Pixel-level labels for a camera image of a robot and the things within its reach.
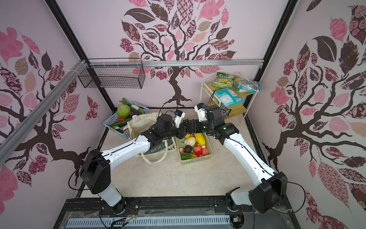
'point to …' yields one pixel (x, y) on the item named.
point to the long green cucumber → (120, 122)
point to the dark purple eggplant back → (136, 109)
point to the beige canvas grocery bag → (141, 121)
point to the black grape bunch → (188, 125)
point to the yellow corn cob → (200, 139)
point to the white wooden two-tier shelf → (239, 110)
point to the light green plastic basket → (179, 140)
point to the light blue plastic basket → (114, 117)
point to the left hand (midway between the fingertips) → (190, 130)
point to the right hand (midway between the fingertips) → (190, 122)
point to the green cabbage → (123, 110)
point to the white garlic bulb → (190, 140)
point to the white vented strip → (165, 222)
